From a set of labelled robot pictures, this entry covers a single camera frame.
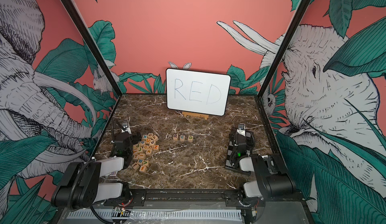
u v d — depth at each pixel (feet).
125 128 2.48
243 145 2.26
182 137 3.07
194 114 3.48
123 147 2.24
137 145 2.95
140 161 2.75
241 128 2.54
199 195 2.50
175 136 3.08
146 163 2.75
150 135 3.12
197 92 3.19
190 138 3.05
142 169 2.68
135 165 2.69
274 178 1.45
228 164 2.73
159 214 2.30
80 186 1.39
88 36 2.82
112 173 1.91
